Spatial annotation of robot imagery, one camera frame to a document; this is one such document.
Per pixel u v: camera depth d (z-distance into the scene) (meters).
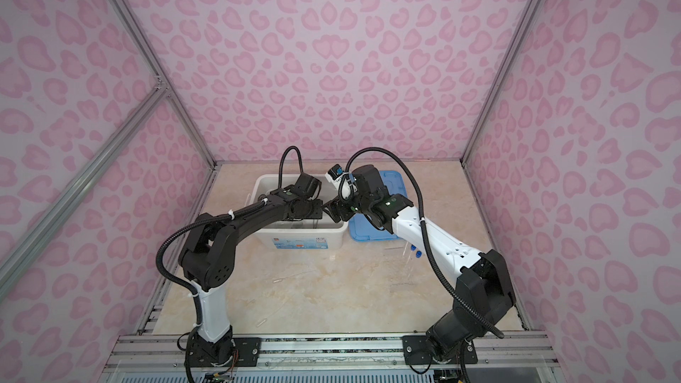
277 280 0.86
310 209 0.79
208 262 0.51
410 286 0.85
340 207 0.70
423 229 0.50
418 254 0.75
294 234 0.87
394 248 0.93
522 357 0.72
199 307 0.56
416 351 0.73
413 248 0.77
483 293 0.42
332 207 0.70
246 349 0.74
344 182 0.67
